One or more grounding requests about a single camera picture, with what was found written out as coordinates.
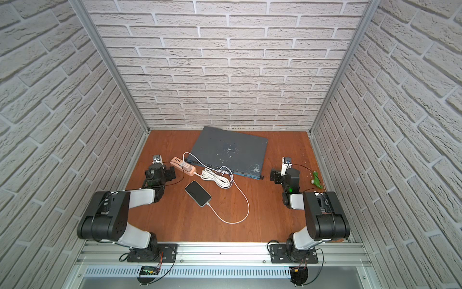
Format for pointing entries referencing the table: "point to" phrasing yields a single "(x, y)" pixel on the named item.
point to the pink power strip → (186, 168)
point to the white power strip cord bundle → (224, 177)
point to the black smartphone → (198, 193)
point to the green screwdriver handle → (316, 180)
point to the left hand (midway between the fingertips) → (159, 164)
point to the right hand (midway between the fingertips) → (277, 166)
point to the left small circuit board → (149, 270)
